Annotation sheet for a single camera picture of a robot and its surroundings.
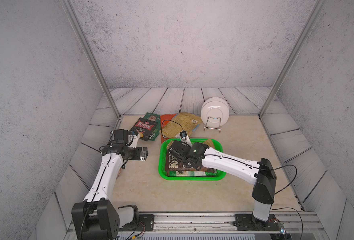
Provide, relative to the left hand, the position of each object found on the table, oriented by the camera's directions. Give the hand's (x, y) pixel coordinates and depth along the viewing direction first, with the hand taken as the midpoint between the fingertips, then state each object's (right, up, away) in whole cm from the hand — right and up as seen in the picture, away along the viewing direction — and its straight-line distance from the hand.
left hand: (141, 152), depth 83 cm
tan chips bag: (+23, +18, +32) cm, 43 cm away
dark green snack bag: (+2, +21, +37) cm, 43 cm away
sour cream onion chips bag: (+39, +4, +11) cm, 40 cm away
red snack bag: (+9, +20, +35) cm, 41 cm away
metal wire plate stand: (+45, +12, +25) cm, 53 cm away
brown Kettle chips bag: (+17, -7, +2) cm, 19 cm away
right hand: (+26, 0, -3) cm, 26 cm away
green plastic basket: (+44, +4, +9) cm, 45 cm away
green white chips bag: (+21, -13, +2) cm, 25 cm away
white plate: (+45, +24, +21) cm, 55 cm away
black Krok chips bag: (-5, +12, +26) cm, 30 cm away
